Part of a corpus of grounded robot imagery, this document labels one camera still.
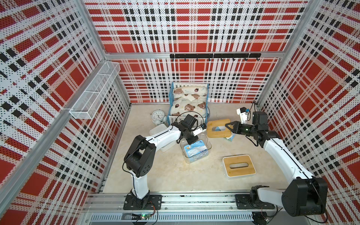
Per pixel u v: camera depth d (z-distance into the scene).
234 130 0.72
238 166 0.83
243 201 0.73
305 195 0.39
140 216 0.69
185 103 1.08
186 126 0.71
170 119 1.03
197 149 0.86
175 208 0.73
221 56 0.89
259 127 0.62
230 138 0.94
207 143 0.89
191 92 1.08
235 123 0.73
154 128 0.98
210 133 0.87
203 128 0.80
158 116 1.08
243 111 0.72
